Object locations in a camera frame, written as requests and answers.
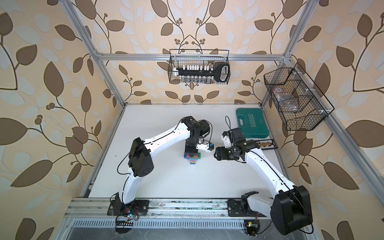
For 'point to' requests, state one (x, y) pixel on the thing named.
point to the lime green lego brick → (192, 162)
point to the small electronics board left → (124, 222)
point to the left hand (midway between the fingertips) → (192, 152)
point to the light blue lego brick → (192, 159)
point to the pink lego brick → (192, 161)
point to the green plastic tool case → (253, 123)
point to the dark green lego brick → (198, 157)
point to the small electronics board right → (252, 229)
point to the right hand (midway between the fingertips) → (221, 155)
